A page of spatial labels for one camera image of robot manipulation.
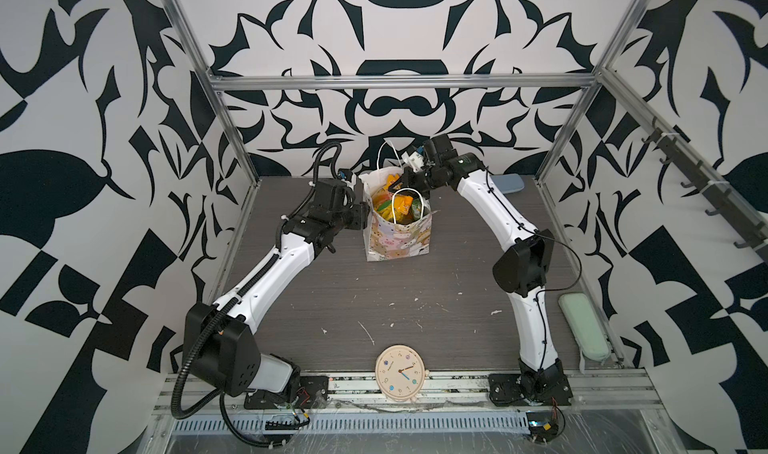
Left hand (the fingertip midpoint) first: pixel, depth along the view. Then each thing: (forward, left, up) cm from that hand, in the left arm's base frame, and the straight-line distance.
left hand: (361, 201), depth 81 cm
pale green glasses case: (-27, -60, -23) cm, 70 cm away
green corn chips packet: (0, -15, -5) cm, 16 cm away
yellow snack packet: (+2, -6, -3) cm, 7 cm away
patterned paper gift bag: (-8, -9, 0) cm, 12 cm away
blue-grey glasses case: (+25, -54, -21) cm, 63 cm away
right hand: (+4, -8, 0) cm, 9 cm away
